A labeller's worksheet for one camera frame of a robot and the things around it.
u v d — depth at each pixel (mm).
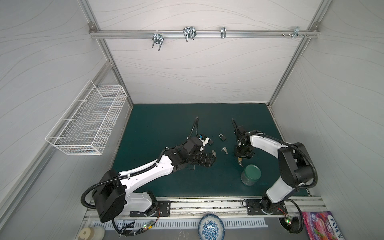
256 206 737
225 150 951
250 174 748
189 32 765
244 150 780
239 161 900
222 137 1013
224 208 751
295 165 466
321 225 678
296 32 764
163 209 736
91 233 594
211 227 683
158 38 794
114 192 396
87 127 686
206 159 674
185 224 702
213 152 932
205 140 718
